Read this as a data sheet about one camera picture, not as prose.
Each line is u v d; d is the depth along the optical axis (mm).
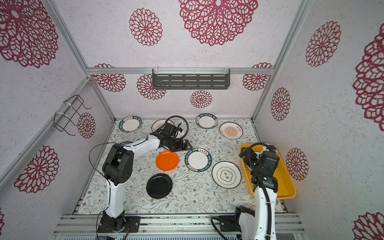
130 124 1195
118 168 535
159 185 903
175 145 842
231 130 1130
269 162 567
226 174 900
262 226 419
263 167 566
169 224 757
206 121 1203
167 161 968
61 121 729
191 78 955
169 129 795
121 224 671
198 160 975
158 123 1168
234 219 663
